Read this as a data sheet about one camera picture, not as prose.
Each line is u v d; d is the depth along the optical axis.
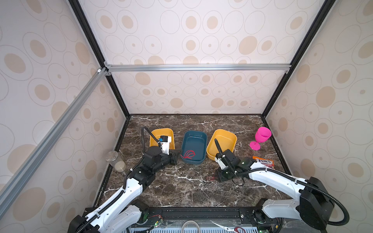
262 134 0.90
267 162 0.91
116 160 0.79
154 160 0.57
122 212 0.57
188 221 0.71
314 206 0.40
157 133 1.06
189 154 0.74
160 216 0.73
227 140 1.04
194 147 1.01
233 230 0.70
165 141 0.67
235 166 0.60
